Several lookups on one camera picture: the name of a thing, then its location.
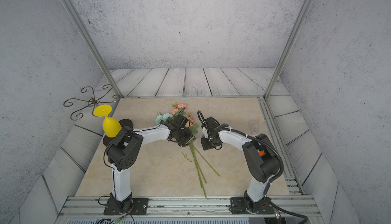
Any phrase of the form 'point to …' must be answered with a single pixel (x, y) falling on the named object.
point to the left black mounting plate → (133, 206)
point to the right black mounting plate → (238, 206)
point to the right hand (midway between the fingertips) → (205, 146)
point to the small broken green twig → (185, 156)
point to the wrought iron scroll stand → (93, 101)
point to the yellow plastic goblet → (111, 128)
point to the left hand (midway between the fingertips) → (198, 141)
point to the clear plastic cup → (254, 126)
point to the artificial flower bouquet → (179, 110)
